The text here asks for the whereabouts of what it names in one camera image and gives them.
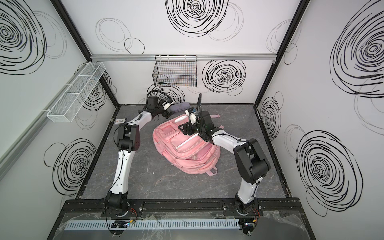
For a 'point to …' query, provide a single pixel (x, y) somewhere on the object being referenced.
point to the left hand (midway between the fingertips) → (171, 104)
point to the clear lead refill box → (119, 121)
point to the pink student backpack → (190, 153)
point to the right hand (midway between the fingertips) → (181, 125)
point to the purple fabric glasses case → (179, 106)
